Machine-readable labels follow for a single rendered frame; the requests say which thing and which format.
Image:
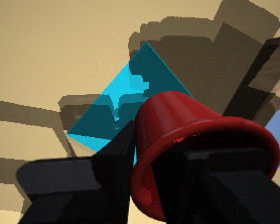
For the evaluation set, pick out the dark red cup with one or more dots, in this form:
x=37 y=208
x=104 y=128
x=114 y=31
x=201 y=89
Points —
x=171 y=117

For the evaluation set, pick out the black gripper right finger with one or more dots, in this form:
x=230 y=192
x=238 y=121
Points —
x=174 y=171

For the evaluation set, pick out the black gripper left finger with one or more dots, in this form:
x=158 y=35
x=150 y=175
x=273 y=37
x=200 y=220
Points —
x=107 y=171

